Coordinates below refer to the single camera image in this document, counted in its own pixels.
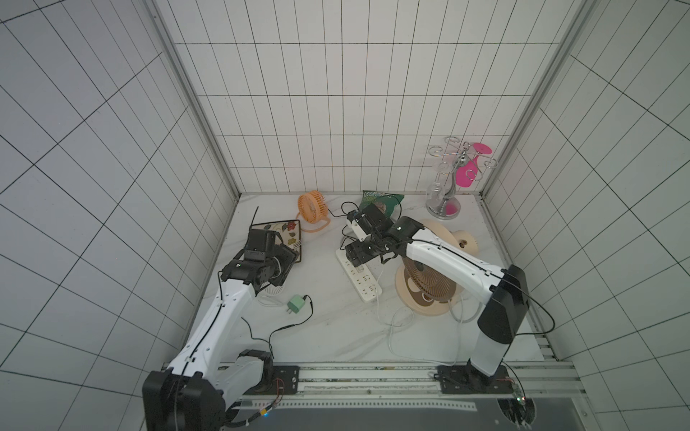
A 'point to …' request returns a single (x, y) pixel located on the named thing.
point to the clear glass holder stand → (464, 163)
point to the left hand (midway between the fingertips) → (293, 263)
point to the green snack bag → (384, 201)
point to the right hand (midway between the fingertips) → (348, 253)
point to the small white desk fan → (270, 295)
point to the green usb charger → (296, 303)
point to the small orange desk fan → (313, 208)
